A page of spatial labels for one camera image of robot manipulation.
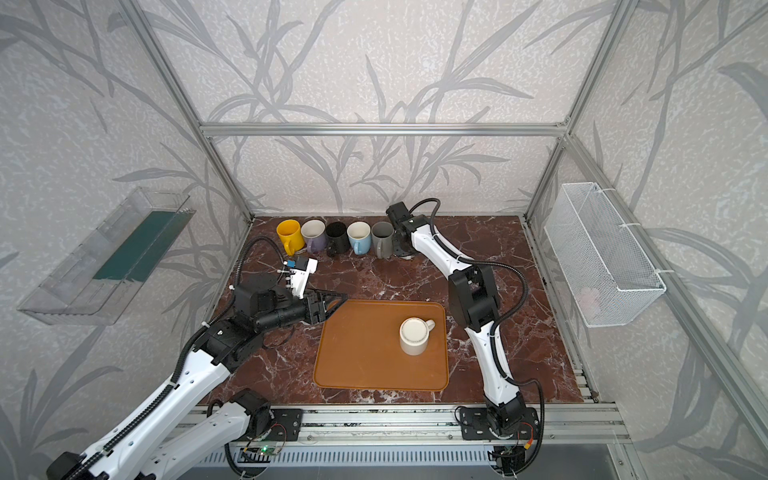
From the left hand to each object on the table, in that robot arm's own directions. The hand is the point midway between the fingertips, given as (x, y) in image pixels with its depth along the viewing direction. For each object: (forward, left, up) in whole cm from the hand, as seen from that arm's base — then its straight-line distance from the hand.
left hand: (345, 290), depth 69 cm
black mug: (+32, +10, -20) cm, 39 cm away
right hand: (+30, -15, -17) cm, 37 cm away
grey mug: (+32, -6, -17) cm, 37 cm away
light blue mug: (+34, +2, -20) cm, 39 cm away
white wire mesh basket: (0, -56, +10) cm, 57 cm away
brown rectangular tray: (-4, -9, -25) cm, 27 cm away
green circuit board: (-29, +19, -25) cm, 43 cm away
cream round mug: (-4, -17, -18) cm, 25 cm away
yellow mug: (+31, +26, -17) cm, 44 cm away
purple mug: (+33, +18, -20) cm, 43 cm away
